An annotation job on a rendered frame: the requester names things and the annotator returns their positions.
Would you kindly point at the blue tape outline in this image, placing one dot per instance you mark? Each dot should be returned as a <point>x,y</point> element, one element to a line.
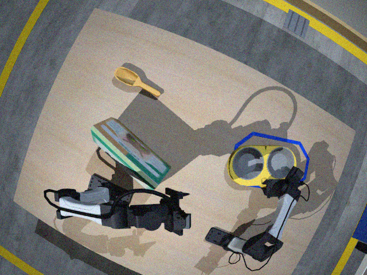
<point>279,139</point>

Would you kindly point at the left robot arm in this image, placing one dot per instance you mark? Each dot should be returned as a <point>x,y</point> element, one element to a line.
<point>92,203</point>

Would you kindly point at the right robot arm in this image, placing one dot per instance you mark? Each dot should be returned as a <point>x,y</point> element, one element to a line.
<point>255,246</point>

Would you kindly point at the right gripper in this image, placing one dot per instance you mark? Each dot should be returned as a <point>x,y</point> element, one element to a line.
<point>271,186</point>

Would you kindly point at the yellow scoop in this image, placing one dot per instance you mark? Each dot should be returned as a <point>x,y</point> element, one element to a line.
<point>132,79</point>

